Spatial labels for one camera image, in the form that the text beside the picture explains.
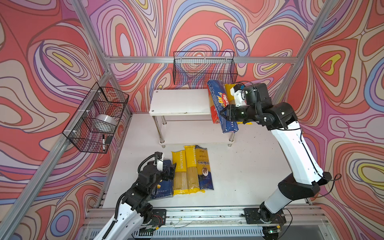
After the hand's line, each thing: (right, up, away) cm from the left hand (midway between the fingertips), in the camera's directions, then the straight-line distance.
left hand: (169, 161), depth 79 cm
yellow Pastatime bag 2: (+12, -12, +7) cm, 18 cm away
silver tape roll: (-30, +23, -5) cm, 39 cm away
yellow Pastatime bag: (+5, -12, +5) cm, 14 cm away
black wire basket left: (-37, +19, -7) cm, 42 cm away
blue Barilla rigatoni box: (-2, -14, -2) cm, 14 cm away
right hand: (+26, +23, -13) cm, 37 cm away
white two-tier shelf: (+9, +24, -4) cm, 26 cm away
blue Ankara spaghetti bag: (+19, -9, +5) cm, 22 cm away
